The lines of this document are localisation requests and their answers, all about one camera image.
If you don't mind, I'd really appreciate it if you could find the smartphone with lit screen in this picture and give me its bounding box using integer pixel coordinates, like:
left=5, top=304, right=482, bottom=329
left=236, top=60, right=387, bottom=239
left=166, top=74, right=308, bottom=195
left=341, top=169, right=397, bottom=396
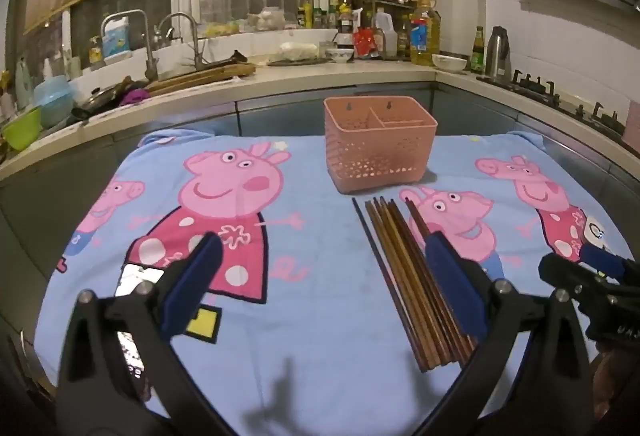
left=115, top=263, right=164, bottom=402

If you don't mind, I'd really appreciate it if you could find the dark thin chopstick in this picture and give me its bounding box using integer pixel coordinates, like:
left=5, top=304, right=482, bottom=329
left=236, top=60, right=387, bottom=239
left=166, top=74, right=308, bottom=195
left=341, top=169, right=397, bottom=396
left=352, top=198, right=428, bottom=372

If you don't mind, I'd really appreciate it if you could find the wooden cutting board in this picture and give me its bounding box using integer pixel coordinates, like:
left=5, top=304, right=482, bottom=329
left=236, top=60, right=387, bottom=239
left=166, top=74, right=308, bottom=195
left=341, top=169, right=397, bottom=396
left=145, top=63, right=256, bottom=96

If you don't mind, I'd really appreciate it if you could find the chrome kitchen faucet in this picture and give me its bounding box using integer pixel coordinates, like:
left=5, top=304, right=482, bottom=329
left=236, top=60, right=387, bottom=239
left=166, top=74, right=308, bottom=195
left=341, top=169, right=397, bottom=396
left=100, top=8, right=158, bottom=82

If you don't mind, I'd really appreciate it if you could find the steel thermos kettle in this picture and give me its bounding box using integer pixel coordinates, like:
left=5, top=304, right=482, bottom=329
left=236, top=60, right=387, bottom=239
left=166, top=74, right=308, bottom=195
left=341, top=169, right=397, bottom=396
left=485, top=26, right=511, bottom=82

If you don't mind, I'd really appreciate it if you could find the white ceramic bowl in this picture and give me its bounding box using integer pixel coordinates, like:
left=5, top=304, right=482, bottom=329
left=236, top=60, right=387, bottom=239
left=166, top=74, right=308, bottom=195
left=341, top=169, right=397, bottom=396
left=432, top=54, right=468, bottom=73

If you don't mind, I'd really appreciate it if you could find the purple cloth rag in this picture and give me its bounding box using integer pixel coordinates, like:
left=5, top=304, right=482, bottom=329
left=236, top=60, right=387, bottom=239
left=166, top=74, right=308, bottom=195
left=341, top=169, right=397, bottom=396
left=119, top=88, right=150, bottom=107

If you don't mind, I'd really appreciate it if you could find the pink plastic utensil basket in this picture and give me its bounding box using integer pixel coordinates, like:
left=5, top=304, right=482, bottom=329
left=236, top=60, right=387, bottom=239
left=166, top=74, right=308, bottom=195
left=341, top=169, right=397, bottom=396
left=324, top=96, right=438, bottom=194

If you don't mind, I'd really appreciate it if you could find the white plastic jug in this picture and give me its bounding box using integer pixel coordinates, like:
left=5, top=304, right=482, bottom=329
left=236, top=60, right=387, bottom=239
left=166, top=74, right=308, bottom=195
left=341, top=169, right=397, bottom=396
left=372, top=7, right=397, bottom=59

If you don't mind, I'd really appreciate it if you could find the green plastic bowl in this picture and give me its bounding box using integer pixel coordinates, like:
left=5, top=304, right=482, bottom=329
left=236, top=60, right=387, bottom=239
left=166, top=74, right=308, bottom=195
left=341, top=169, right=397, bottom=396
left=2, top=107, right=41, bottom=152

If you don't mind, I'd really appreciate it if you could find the red snack packet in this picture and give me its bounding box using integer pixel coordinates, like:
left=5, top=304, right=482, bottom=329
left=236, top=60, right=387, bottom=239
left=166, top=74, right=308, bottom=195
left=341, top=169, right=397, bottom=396
left=352, top=28, right=378, bottom=59

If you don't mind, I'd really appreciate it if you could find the light blue plastic container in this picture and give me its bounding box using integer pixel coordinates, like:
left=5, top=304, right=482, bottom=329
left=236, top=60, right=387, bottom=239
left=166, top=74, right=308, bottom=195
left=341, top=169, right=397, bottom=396
left=34, top=75, right=74, bottom=130

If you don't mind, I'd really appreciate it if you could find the green glass bottle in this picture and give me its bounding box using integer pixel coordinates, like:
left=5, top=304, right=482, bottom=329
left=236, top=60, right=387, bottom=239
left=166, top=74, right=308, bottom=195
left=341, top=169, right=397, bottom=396
left=471, top=26, right=485, bottom=73

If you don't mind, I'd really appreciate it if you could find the large cooking oil bottle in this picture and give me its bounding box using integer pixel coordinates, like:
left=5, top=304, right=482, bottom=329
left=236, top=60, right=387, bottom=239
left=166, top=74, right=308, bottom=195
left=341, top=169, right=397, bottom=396
left=409, top=0, right=442, bottom=66

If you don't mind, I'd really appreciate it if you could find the dark soy sauce bottle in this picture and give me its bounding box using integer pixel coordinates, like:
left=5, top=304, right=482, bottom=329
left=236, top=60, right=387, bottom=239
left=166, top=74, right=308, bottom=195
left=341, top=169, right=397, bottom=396
left=335, top=0, right=354, bottom=48

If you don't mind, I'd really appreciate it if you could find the blue Peppa Pig cloth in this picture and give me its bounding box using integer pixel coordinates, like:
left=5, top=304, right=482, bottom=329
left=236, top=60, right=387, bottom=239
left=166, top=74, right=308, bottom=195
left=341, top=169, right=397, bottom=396
left=35, top=130, right=630, bottom=435

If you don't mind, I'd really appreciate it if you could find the patterned small bowl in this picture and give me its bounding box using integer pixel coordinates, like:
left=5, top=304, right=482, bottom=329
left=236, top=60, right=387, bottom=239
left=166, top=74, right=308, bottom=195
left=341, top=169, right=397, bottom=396
left=326, top=47, right=355, bottom=63

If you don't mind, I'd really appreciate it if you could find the black gas stove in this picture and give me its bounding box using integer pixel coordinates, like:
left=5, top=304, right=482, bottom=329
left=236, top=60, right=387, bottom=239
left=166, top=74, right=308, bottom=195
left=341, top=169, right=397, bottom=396
left=477, top=70, right=625, bottom=144

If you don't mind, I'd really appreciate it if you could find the black frying pan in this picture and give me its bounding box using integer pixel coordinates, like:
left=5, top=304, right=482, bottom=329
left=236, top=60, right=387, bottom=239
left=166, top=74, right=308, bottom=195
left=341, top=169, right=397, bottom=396
left=70, top=80, right=131, bottom=122

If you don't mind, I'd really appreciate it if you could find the brown wooden chopstick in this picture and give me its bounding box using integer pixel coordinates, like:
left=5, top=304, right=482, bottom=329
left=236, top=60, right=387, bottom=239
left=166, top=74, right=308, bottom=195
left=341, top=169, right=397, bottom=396
left=374, top=198, right=452, bottom=369
left=373, top=198, right=447, bottom=370
left=366, top=199, right=440, bottom=370

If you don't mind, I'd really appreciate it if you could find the blue white detergent jug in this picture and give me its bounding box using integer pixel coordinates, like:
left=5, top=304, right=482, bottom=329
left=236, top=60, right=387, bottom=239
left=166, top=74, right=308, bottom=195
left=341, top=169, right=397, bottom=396
left=102, top=17, right=131, bottom=64

